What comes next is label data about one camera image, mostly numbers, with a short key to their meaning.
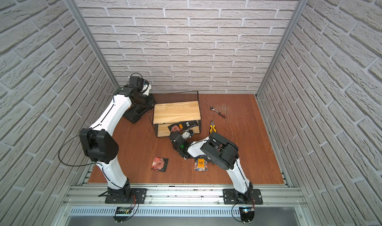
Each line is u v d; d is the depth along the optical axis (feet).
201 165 2.75
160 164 2.79
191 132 2.92
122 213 2.34
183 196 2.49
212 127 3.27
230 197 2.38
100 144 1.57
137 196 2.49
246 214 2.28
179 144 2.43
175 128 3.19
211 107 3.60
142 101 2.44
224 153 1.76
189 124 3.27
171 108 2.96
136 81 2.24
